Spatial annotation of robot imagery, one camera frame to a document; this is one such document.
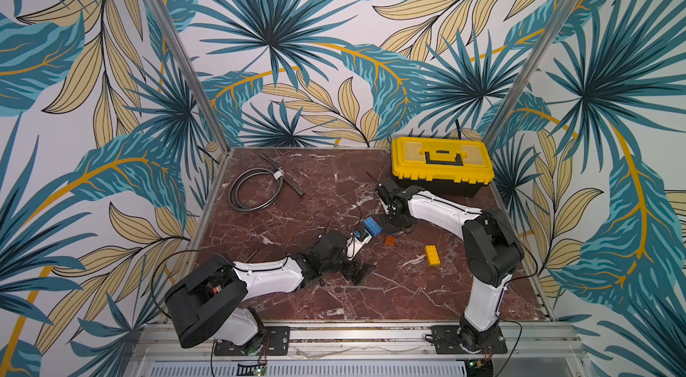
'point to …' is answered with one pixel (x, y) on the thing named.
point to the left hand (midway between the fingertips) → (363, 259)
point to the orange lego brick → (389, 241)
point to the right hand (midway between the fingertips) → (393, 225)
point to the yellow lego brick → (432, 255)
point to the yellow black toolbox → (447, 166)
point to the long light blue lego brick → (372, 226)
